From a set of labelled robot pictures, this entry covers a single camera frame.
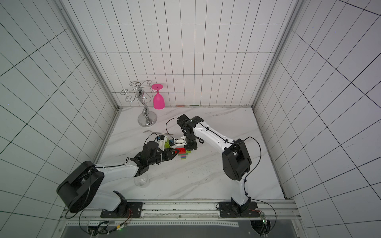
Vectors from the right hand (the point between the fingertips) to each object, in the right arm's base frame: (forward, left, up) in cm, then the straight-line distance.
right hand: (189, 141), depth 88 cm
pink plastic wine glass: (+26, +24, +7) cm, 36 cm away
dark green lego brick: (-6, +4, -5) cm, 9 cm away
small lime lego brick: (-7, +12, +7) cm, 15 cm away
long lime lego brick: (-6, 0, -1) cm, 6 cm away
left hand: (-8, +7, -2) cm, 11 cm away
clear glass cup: (-22, +25, -8) cm, 35 cm away
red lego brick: (-7, +4, 0) cm, 8 cm away
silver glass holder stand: (+23, +35, -7) cm, 42 cm away
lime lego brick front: (-7, +4, -9) cm, 12 cm away
